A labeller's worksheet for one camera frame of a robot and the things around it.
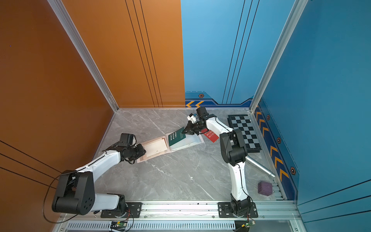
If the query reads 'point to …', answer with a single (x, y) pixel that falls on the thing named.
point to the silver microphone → (257, 164)
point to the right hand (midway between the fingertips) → (183, 131)
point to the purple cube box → (264, 188)
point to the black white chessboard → (242, 122)
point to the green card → (176, 136)
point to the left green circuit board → (119, 225)
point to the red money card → (210, 135)
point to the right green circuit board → (250, 224)
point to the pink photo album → (161, 146)
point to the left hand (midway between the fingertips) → (145, 149)
